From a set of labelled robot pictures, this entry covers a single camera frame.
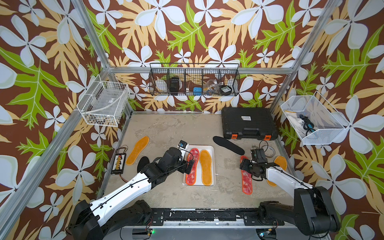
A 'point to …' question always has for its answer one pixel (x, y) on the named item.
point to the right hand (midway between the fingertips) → (243, 165)
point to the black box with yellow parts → (118, 163)
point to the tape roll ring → (274, 151)
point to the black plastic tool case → (248, 123)
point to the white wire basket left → (104, 102)
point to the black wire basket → (194, 79)
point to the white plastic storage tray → (198, 181)
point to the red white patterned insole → (193, 155)
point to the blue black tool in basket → (308, 125)
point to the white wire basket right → (314, 120)
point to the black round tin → (226, 89)
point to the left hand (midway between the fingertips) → (187, 156)
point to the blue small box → (197, 91)
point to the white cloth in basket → (297, 122)
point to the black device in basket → (174, 87)
